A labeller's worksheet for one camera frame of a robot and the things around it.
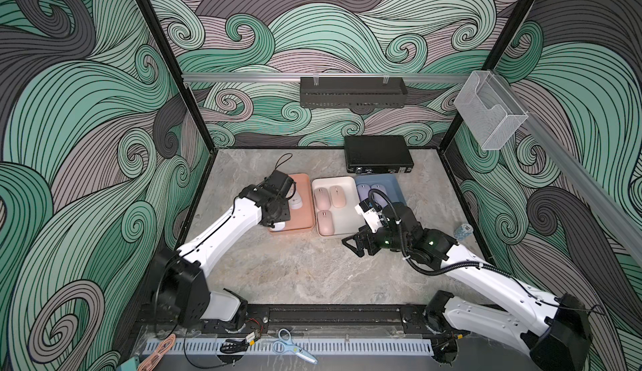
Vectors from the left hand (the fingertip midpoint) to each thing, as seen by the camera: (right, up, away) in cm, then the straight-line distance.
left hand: (279, 211), depth 83 cm
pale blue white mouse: (0, -5, -3) cm, 5 cm away
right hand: (+23, -7, -9) cm, 25 cm away
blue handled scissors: (+4, -36, -13) cm, 38 cm away
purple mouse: (+32, +6, +18) cm, 37 cm away
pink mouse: (+16, -6, +9) cm, 19 cm away
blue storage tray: (+45, +8, +24) cm, 51 cm away
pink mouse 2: (+15, +2, +16) cm, 22 cm away
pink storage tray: (+7, -6, +15) cm, 18 cm away
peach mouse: (+22, +3, +18) cm, 28 cm away
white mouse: (+4, +1, +15) cm, 16 cm away
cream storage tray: (+24, -5, +10) cm, 26 cm away
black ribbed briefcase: (+40, +21, +28) cm, 53 cm away
